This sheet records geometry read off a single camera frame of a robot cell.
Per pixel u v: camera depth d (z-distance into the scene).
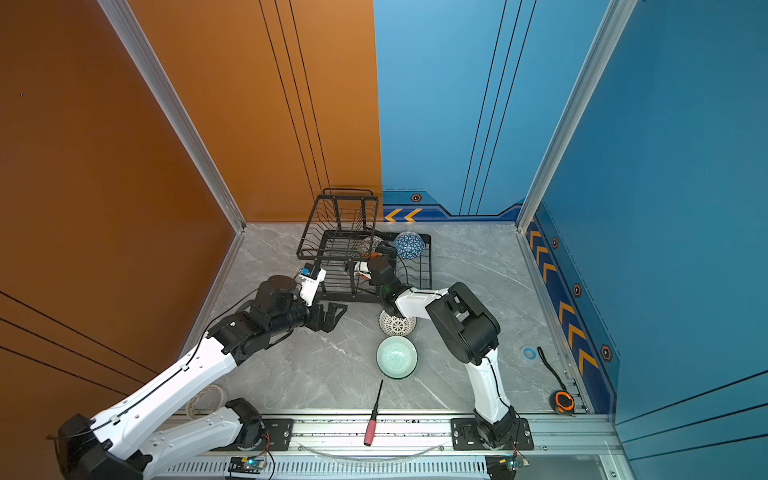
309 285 0.66
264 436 0.72
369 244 0.83
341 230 1.07
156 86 0.81
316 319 0.66
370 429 0.74
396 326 0.91
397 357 0.83
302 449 0.72
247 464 0.71
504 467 0.70
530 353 0.87
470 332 0.54
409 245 1.09
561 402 0.76
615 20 0.70
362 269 0.85
